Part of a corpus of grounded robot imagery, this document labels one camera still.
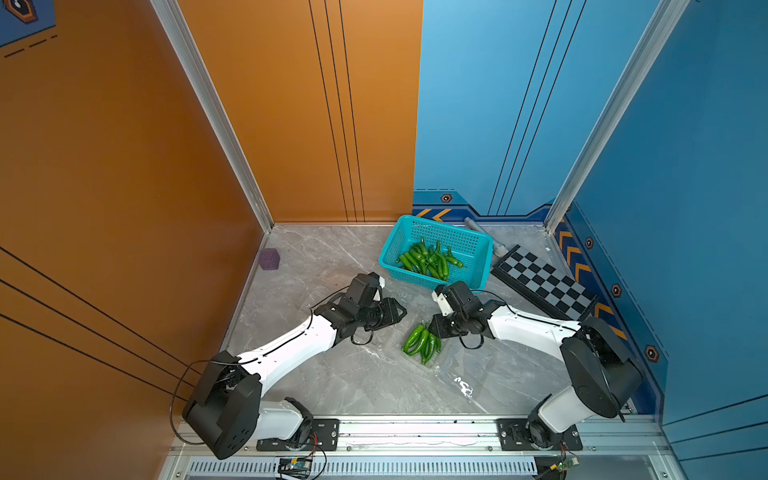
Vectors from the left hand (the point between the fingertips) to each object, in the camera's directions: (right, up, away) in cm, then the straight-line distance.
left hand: (404, 309), depth 82 cm
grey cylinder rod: (+35, +16, +26) cm, 46 cm away
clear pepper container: (+19, -17, +5) cm, 26 cm away
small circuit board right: (+38, -33, -13) cm, 52 cm away
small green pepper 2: (+3, -11, +5) cm, 12 cm away
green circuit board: (-27, -36, -10) cm, 46 cm away
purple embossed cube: (-52, +13, +33) cm, 63 cm away
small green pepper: (+17, +14, +26) cm, 34 cm away
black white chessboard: (+48, +5, +17) cm, 51 cm away
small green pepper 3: (+4, -12, +3) cm, 13 cm away
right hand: (+8, -7, +7) cm, 13 cm away
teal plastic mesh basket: (+11, +15, +22) cm, 29 cm away
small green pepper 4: (+9, -12, +5) cm, 15 cm away
